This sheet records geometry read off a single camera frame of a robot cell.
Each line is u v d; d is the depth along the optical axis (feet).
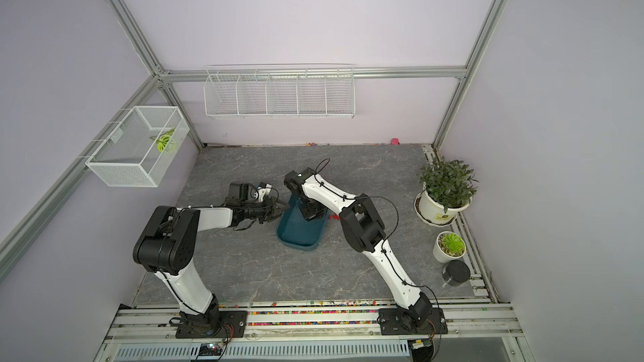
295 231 2.98
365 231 2.00
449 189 2.66
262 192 2.95
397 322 2.42
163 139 2.66
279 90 3.26
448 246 2.59
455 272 2.57
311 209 2.70
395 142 4.07
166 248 1.61
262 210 2.79
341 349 3.74
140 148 2.71
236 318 2.48
